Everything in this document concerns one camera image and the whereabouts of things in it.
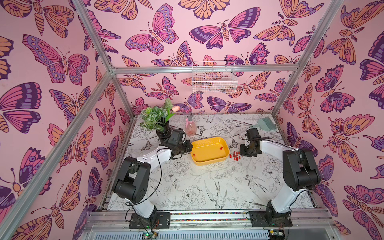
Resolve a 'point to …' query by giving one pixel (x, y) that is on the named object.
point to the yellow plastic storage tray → (208, 151)
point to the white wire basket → (214, 77)
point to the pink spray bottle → (190, 126)
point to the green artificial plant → (155, 117)
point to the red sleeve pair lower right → (221, 147)
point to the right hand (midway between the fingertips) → (239, 152)
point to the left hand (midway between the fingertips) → (193, 145)
